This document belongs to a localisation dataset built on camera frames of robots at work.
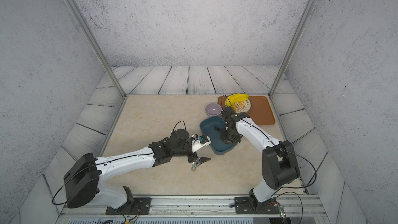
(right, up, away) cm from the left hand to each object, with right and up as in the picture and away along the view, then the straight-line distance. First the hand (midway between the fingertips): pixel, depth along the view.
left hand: (208, 151), depth 75 cm
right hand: (+10, +3, +11) cm, 15 cm away
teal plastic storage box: (+3, +8, +26) cm, 28 cm away
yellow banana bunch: (+19, +27, +34) cm, 47 cm away
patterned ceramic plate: (+25, +21, +36) cm, 49 cm away
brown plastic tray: (+39, +17, +37) cm, 57 cm away
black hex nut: (+5, +8, +26) cm, 28 cm away
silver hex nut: (-8, -12, +9) cm, 17 cm away
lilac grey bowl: (+4, +20, +32) cm, 38 cm away
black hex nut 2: (+7, +7, +25) cm, 27 cm away
